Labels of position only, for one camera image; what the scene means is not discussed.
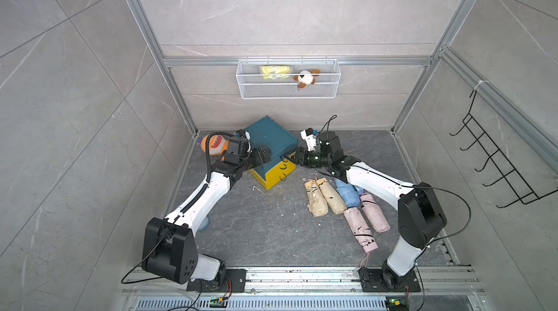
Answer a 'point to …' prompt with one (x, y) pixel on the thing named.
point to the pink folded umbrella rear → (374, 213)
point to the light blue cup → (204, 224)
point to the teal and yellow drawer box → (266, 132)
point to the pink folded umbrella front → (360, 229)
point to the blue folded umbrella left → (350, 193)
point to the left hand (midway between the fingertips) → (264, 150)
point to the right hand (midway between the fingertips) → (288, 156)
